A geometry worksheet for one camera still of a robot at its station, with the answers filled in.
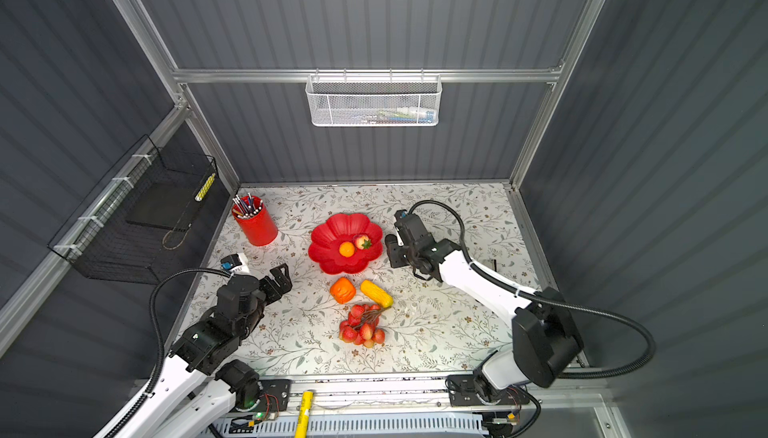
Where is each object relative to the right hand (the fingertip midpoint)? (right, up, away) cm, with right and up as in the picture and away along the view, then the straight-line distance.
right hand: (397, 252), depth 85 cm
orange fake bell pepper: (-16, -11, +1) cm, 20 cm away
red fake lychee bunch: (-10, -19, -8) cm, 22 cm away
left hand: (-32, -4, -9) cm, 33 cm away
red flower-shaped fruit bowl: (-24, +2, +17) cm, 30 cm away
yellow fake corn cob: (-7, -13, +3) cm, 14 cm away
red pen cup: (-45, +9, +8) cm, 46 cm away
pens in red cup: (-50, +12, +13) cm, 53 cm away
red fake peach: (-11, +1, +14) cm, 18 cm away
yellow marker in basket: (-54, +18, -3) cm, 57 cm away
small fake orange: (-17, -1, +13) cm, 21 cm away
